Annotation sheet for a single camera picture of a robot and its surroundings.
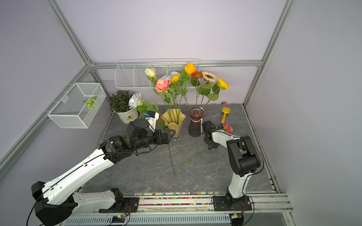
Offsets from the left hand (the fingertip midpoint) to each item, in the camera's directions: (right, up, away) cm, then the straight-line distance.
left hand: (169, 133), depth 67 cm
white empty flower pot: (-1, +36, +26) cm, 44 cm away
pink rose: (+37, 0, +33) cm, 49 cm away
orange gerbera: (+14, +30, +18) cm, 37 cm away
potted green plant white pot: (-37, +17, +28) cm, 50 cm away
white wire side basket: (-56, +14, +17) cm, 60 cm away
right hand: (+25, -9, +32) cm, 42 cm away
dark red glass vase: (+15, +9, +25) cm, 30 cm away
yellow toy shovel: (+41, +13, +49) cm, 65 cm away
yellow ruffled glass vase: (0, +7, +25) cm, 26 cm away
